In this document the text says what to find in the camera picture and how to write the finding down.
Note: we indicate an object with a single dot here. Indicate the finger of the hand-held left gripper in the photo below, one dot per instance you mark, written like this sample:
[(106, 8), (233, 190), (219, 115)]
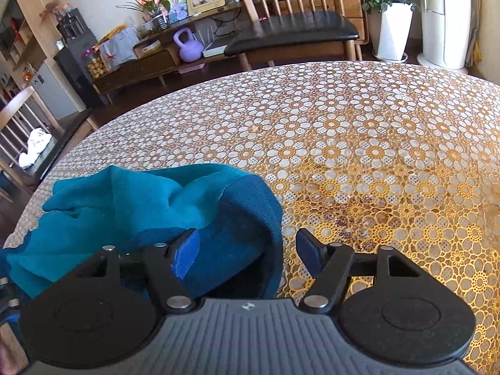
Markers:
[(11, 300)]

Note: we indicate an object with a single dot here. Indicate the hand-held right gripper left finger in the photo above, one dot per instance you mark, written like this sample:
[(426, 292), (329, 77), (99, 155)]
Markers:
[(185, 254)]

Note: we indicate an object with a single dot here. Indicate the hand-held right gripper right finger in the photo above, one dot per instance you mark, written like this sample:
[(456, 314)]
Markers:
[(310, 256)]

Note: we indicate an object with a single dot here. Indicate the teal blue sweater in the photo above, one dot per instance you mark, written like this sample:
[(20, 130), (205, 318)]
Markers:
[(136, 203)]

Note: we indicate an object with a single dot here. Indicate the white crumpled cloth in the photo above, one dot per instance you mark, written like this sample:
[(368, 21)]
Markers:
[(35, 146)]

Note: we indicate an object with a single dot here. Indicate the wooden chair black seat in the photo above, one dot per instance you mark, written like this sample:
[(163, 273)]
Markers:
[(293, 27), (62, 132)]

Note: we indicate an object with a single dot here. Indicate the pink flat box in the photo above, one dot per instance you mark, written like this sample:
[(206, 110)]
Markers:
[(191, 68)]

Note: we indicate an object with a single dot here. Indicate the wooden TV stand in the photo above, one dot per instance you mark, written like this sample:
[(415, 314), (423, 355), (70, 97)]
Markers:
[(136, 66)]

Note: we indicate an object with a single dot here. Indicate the purple kettlebell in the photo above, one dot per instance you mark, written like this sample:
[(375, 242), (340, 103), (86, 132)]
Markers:
[(187, 49)]

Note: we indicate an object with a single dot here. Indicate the jar of gold chocolates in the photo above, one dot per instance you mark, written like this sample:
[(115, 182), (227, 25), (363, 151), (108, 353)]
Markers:
[(95, 66)]

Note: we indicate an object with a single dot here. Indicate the small white box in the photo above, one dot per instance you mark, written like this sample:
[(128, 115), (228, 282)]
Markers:
[(150, 47)]

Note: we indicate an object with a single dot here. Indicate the grey gift bag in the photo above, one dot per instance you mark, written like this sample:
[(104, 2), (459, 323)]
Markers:
[(119, 49)]

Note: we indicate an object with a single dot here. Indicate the yellow gift bag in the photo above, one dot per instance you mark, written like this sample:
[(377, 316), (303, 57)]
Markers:
[(113, 33)]

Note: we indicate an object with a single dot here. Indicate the pink flowering potted plant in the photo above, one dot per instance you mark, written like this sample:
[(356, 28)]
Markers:
[(160, 19)]

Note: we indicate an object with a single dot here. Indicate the green plant in white pot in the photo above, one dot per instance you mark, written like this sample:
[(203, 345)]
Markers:
[(392, 31)]

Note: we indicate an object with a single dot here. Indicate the colourful picture card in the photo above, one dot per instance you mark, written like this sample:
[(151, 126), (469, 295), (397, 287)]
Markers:
[(177, 4)]

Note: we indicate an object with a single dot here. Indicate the black drinks machine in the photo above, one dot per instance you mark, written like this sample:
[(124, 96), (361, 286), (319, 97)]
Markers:
[(72, 23)]

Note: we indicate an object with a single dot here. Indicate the yellow grey curtain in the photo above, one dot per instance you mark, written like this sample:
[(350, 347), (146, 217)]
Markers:
[(474, 52)]

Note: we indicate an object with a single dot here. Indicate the small figurine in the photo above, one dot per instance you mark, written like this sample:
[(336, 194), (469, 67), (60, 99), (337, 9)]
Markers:
[(66, 7)]

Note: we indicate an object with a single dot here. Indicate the wooden shelf cabinet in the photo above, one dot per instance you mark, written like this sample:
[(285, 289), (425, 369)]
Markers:
[(19, 27)]

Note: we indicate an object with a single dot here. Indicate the white standing air conditioner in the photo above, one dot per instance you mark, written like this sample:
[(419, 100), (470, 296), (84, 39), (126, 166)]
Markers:
[(441, 15)]

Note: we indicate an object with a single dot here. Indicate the dried pink flower vase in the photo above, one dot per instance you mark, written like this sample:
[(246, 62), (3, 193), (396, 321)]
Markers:
[(52, 9)]

